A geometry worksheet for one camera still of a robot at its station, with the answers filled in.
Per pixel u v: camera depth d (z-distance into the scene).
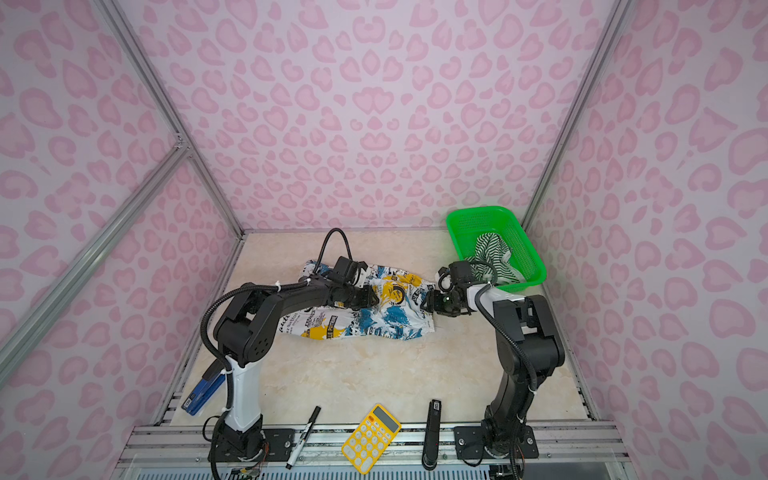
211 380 0.82
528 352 0.48
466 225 1.16
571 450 0.73
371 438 0.73
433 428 0.73
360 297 0.90
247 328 0.54
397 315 0.93
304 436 0.74
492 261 1.00
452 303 0.83
